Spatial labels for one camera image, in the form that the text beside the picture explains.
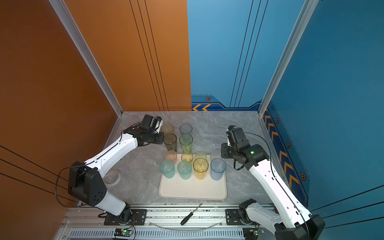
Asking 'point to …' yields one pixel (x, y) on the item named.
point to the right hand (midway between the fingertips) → (223, 148)
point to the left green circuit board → (125, 232)
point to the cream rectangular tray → (193, 188)
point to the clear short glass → (216, 154)
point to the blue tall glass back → (217, 167)
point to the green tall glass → (186, 141)
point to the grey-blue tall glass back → (185, 128)
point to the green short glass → (200, 155)
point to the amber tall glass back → (167, 128)
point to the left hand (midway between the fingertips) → (162, 136)
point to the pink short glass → (171, 155)
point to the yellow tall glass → (200, 166)
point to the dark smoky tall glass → (170, 140)
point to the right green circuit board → (250, 233)
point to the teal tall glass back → (184, 168)
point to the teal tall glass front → (167, 168)
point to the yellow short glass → (187, 156)
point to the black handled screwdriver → (188, 216)
